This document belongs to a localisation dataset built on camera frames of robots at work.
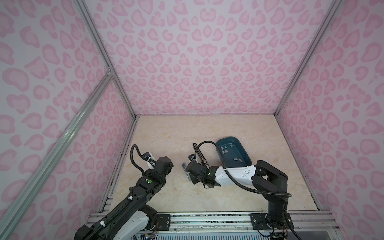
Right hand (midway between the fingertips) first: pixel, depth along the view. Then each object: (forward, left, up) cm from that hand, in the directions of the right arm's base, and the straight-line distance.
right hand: (193, 172), depth 88 cm
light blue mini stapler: (+5, +6, -3) cm, 8 cm away
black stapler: (+11, -5, -1) cm, 12 cm away
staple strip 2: (+19, -18, -2) cm, 26 cm away
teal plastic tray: (+12, -26, -1) cm, 28 cm away
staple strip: (+10, -26, -3) cm, 28 cm away
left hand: (+3, +17, +9) cm, 19 cm away
